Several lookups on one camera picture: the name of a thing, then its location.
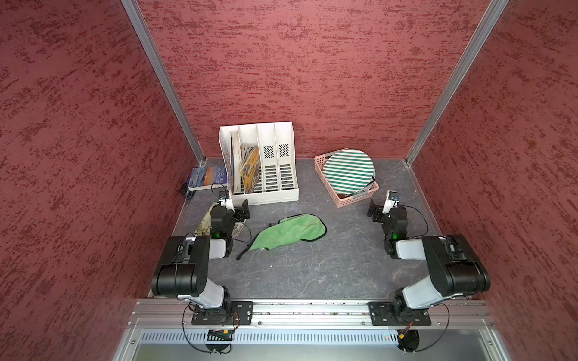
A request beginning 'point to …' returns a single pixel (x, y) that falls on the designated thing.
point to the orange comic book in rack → (250, 166)
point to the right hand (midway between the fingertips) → (381, 203)
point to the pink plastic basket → (342, 199)
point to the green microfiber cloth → (289, 229)
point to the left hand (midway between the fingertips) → (236, 203)
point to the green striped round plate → (348, 171)
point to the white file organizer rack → (260, 162)
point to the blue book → (203, 177)
